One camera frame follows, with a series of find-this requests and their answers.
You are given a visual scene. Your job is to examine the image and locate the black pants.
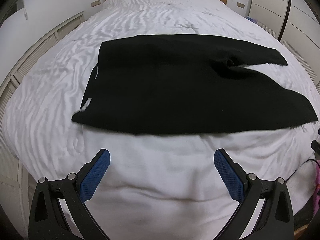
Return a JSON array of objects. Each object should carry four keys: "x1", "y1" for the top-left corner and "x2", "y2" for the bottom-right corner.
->
[{"x1": 72, "y1": 34, "x2": 318, "y2": 135}]

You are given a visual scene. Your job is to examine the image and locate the white bed duvet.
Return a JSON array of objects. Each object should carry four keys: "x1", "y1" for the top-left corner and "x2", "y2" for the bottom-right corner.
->
[{"x1": 3, "y1": 0, "x2": 319, "y2": 239}]

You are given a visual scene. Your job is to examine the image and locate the right wall switch plate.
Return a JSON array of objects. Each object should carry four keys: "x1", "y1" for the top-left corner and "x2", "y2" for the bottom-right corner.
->
[{"x1": 236, "y1": 2, "x2": 245, "y2": 9}]

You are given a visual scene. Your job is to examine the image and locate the black cable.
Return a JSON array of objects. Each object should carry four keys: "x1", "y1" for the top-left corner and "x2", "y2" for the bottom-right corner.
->
[{"x1": 285, "y1": 158, "x2": 320, "y2": 183}]

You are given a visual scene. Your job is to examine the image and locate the pink object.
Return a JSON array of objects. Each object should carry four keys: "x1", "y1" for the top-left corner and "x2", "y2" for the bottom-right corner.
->
[{"x1": 313, "y1": 166, "x2": 320, "y2": 206}]

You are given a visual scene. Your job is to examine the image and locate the wall switch plate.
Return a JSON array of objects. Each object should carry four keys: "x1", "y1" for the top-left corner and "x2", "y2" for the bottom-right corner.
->
[
  {"x1": 91, "y1": 0, "x2": 101, "y2": 7},
  {"x1": 236, "y1": 2, "x2": 245, "y2": 9}
]

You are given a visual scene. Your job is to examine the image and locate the left wall switch plate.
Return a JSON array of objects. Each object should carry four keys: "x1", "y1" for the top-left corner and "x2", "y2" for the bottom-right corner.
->
[{"x1": 91, "y1": 0, "x2": 101, "y2": 7}]

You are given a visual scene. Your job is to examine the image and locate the white wardrobe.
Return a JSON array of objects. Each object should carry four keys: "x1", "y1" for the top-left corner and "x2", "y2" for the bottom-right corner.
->
[{"x1": 249, "y1": 0, "x2": 319, "y2": 85}]

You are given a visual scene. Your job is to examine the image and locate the blue box on floor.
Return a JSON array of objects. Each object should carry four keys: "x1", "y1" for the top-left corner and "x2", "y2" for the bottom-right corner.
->
[{"x1": 246, "y1": 16, "x2": 258, "y2": 24}]

